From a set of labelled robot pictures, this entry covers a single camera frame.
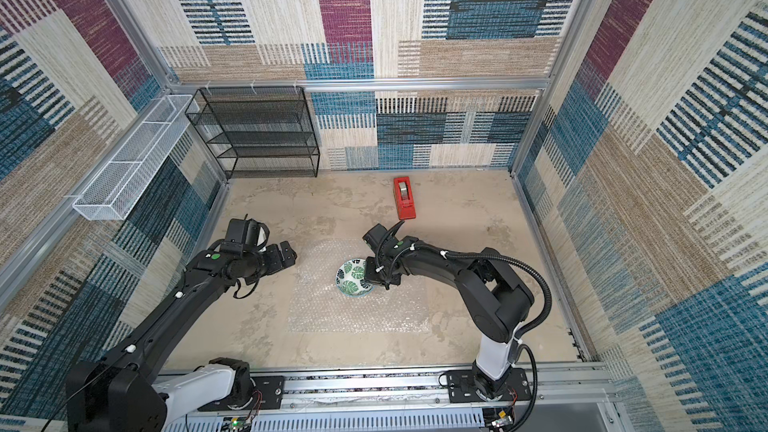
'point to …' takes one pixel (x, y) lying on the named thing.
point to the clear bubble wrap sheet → (317, 305)
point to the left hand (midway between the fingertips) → (285, 259)
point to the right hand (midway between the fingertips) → (374, 282)
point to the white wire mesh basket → (134, 164)
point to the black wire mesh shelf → (257, 132)
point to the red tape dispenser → (404, 198)
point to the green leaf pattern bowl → (350, 278)
